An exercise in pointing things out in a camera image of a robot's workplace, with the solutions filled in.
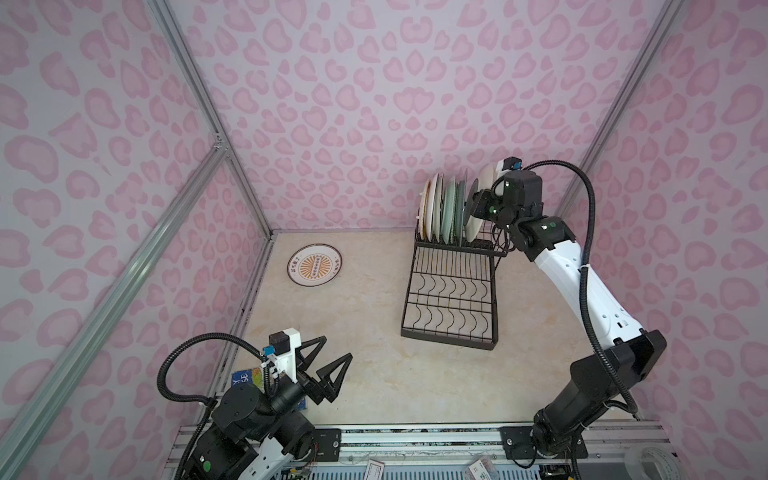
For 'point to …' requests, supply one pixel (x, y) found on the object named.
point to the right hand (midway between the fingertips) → (476, 190)
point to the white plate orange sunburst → (314, 265)
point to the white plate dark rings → (430, 205)
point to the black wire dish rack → (452, 296)
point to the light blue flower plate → (449, 211)
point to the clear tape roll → (669, 466)
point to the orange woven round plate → (423, 209)
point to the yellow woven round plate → (459, 201)
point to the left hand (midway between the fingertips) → (337, 346)
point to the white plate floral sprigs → (437, 214)
